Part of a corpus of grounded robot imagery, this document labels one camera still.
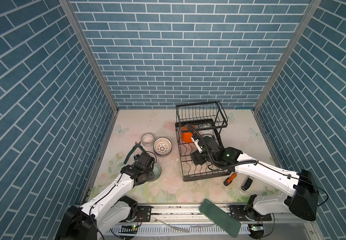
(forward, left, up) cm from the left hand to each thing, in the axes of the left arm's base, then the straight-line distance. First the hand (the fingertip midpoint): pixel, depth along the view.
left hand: (151, 174), depth 84 cm
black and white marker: (-7, -52, +3) cm, 53 cm away
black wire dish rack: (+5, -25, +29) cm, 38 cm away
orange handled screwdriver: (-5, -43, +1) cm, 44 cm away
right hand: (+8, -24, +14) cm, 29 cm away
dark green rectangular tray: (-21, -36, -1) cm, 42 cm away
